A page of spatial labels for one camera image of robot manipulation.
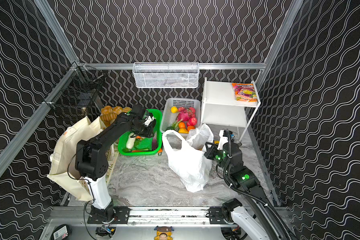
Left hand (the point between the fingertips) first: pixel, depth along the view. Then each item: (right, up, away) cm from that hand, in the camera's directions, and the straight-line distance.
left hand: (156, 135), depth 91 cm
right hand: (+27, -3, -19) cm, 33 cm away
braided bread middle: (-40, +15, +23) cm, 48 cm away
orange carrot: (-8, -1, -10) cm, 13 cm away
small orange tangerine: (+16, +6, +14) cm, 22 cm away
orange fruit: (+22, +4, +13) cm, 26 cm away
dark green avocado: (+8, +4, +13) cm, 15 cm away
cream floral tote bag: (-36, -13, -25) cm, 46 cm away
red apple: (+23, +9, +12) cm, 27 cm away
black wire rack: (-50, +27, +2) cm, 57 cm away
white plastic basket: (+6, +12, +22) cm, 26 cm away
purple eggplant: (-2, -5, +8) cm, 10 cm away
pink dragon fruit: (+18, +14, +12) cm, 26 cm away
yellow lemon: (+10, +19, +26) cm, 33 cm away
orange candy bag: (+49, +23, -11) cm, 56 cm away
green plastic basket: (-10, -8, +11) cm, 17 cm away
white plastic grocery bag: (+20, -13, -22) cm, 32 cm away
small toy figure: (+7, -43, -23) cm, 50 cm away
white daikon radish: (-18, -5, +7) cm, 19 cm away
